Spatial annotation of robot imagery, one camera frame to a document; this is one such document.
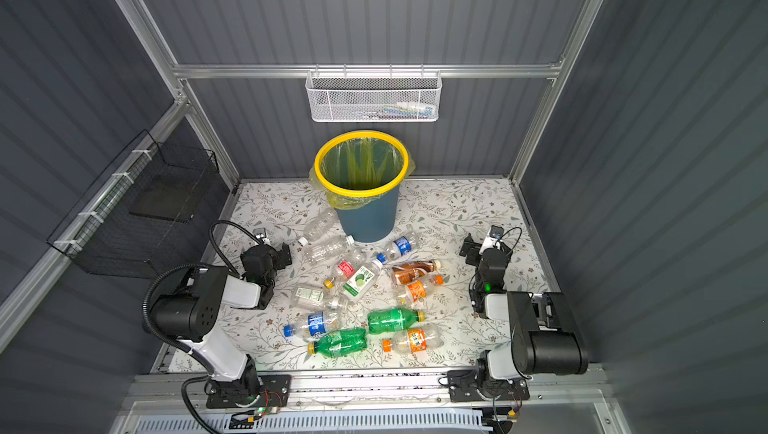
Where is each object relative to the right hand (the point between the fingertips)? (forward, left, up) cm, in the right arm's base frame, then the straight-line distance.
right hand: (490, 239), depth 90 cm
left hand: (+1, +71, -5) cm, 71 cm away
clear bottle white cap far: (+11, +55, -7) cm, 57 cm away
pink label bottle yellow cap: (-8, +45, -5) cm, 46 cm away
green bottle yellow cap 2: (-28, +44, -6) cm, 52 cm away
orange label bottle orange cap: (-15, +23, -5) cm, 28 cm away
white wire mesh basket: (+53, +37, +17) cm, 67 cm away
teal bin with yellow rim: (+12, +36, -8) cm, 39 cm away
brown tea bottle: (-9, +26, -5) cm, 28 cm away
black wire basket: (-5, +93, +21) cm, 95 cm away
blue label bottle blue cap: (-24, +50, -4) cm, 56 cm away
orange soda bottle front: (-28, +24, -5) cm, 37 cm away
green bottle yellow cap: (-21, +30, -9) cm, 38 cm away
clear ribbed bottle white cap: (+1, +51, -6) cm, 51 cm away
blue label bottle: (+1, +28, -6) cm, 29 cm away
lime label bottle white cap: (-12, +41, -6) cm, 43 cm away
